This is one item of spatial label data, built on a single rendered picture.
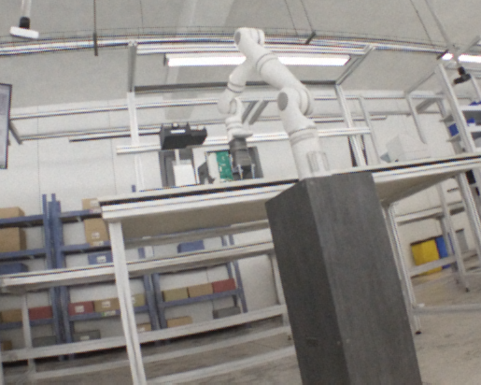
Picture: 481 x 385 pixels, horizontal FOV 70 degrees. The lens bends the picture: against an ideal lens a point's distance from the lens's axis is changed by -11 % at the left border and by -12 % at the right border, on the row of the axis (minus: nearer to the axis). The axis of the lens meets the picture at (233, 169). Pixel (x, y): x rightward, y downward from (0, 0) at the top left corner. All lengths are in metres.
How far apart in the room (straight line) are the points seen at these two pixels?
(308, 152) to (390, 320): 0.53
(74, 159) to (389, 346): 5.50
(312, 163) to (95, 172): 5.06
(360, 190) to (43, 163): 5.44
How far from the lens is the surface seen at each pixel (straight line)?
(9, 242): 5.46
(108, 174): 5.95
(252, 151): 1.76
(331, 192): 1.03
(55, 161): 6.12
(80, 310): 5.18
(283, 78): 1.32
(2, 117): 2.42
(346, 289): 1.00
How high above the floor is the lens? 0.62
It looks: 17 degrees up
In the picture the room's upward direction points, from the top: 11 degrees counter-clockwise
